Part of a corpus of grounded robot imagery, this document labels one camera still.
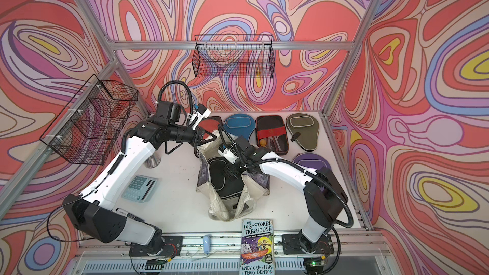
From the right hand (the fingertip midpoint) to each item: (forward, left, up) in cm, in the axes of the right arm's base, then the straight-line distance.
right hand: (232, 173), depth 84 cm
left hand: (+4, +5, +20) cm, 21 cm away
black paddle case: (-6, +2, +7) cm, 9 cm away
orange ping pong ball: (+21, -16, -6) cm, 27 cm away
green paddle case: (+32, -42, -8) cm, 53 cm away
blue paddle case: (+35, -3, -6) cm, 35 cm away
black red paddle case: (+28, -21, -7) cm, 36 cm away
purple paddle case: (+9, -40, -8) cm, 42 cm away
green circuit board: (-32, +30, -11) cm, 45 cm away
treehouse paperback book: (-28, -10, -7) cm, 30 cm away
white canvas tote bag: (-16, +1, +2) cm, 16 cm away
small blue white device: (-25, +10, -7) cm, 27 cm away
